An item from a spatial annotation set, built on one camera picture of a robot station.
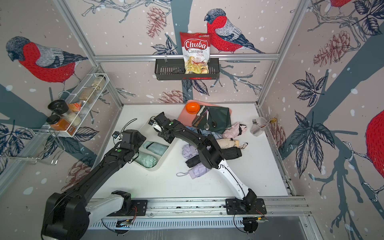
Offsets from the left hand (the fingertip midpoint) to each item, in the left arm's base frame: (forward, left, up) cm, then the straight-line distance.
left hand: (140, 136), depth 86 cm
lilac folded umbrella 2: (-16, -34, -10) cm, 39 cm away
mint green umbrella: (-2, -7, -11) cm, 13 cm away
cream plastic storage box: (+11, 0, -15) cm, 18 cm away
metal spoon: (+17, -40, -14) cm, 45 cm away
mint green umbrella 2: (-12, -5, -7) cm, 15 cm away
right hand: (+11, -11, -7) cm, 17 cm away
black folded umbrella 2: (-11, -31, -10) cm, 34 cm away
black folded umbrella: (-6, -55, -11) cm, 56 cm away
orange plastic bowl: (+32, -30, -10) cm, 45 cm away
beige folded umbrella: (0, -52, -8) cm, 53 cm away
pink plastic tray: (+39, -42, -14) cm, 59 cm away
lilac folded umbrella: (-6, -28, -8) cm, 30 cm away
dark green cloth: (+24, -45, -13) cm, 53 cm away
